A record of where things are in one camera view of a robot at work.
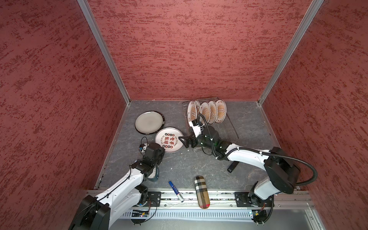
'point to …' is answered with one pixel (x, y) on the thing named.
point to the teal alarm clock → (155, 175)
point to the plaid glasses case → (201, 191)
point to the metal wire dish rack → (225, 130)
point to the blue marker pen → (176, 191)
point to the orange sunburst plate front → (191, 110)
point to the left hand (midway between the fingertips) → (165, 149)
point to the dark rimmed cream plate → (149, 122)
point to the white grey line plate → (149, 122)
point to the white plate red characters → (169, 138)
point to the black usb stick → (233, 166)
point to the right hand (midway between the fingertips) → (183, 137)
